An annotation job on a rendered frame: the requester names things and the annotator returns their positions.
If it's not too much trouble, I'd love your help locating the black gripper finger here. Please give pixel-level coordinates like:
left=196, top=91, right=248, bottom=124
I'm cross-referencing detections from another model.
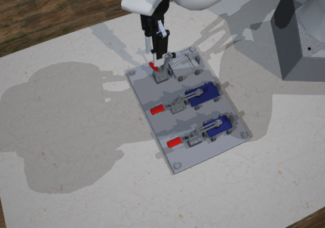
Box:
left=140, top=15, right=153, bottom=54
left=146, top=17, right=170, bottom=67

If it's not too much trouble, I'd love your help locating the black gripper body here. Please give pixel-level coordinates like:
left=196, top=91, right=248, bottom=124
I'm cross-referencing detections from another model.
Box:
left=148, top=0, right=169, bottom=29

